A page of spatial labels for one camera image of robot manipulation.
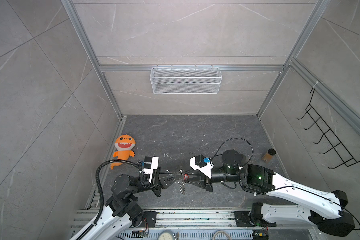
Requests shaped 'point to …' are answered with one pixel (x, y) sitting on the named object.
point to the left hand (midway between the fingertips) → (180, 173)
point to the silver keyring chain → (182, 188)
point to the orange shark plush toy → (124, 143)
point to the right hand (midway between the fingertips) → (186, 175)
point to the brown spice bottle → (267, 157)
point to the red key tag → (186, 177)
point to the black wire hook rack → (346, 158)
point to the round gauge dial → (166, 235)
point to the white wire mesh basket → (185, 80)
